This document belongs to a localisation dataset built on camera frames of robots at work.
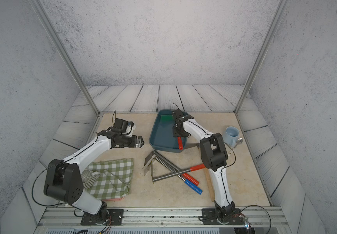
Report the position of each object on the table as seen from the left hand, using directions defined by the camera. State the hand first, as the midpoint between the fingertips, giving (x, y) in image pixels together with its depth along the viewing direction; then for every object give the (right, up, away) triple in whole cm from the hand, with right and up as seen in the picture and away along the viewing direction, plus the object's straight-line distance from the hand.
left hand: (140, 142), depth 89 cm
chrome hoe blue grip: (+33, -25, -8) cm, 42 cm away
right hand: (+24, +5, +11) cm, 26 cm away
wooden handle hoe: (+41, -21, -4) cm, 46 cm away
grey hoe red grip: (+14, -19, -6) cm, 24 cm away
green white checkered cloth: (-14, -22, -4) cm, 26 cm away
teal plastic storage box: (+11, 0, +19) cm, 22 cm away
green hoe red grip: (+18, +15, +25) cm, 34 cm away
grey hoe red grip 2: (+5, -9, +3) cm, 11 cm away
